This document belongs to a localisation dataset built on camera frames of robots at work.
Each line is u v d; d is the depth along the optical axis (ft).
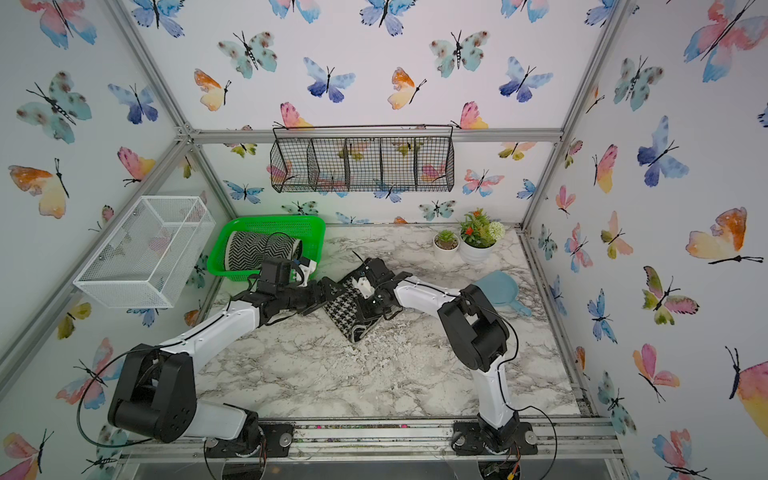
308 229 3.99
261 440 2.37
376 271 2.53
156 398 1.39
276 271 2.24
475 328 1.80
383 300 2.32
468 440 2.39
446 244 3.44
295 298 2.43
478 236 3.17
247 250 3.27
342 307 2.96
